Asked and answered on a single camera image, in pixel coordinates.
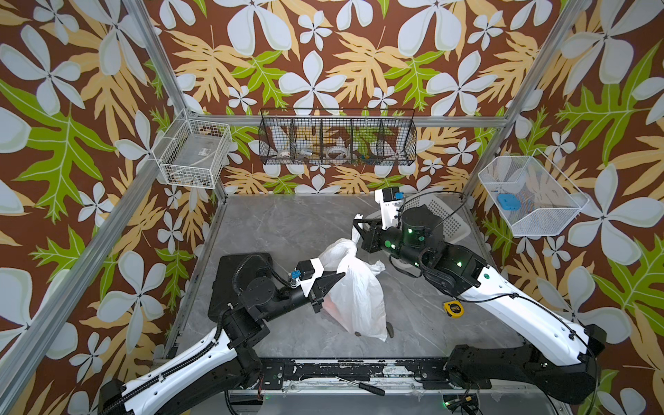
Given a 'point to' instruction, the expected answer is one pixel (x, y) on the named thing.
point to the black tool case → (233, 273)
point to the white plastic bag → (356, 301)
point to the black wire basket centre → (337, 137)
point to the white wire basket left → (192, 153)
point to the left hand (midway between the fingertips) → (342, 270)
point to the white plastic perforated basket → (450, 210)
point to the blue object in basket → (509, 201)
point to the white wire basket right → (536, 199)
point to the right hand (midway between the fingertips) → (351, 221)
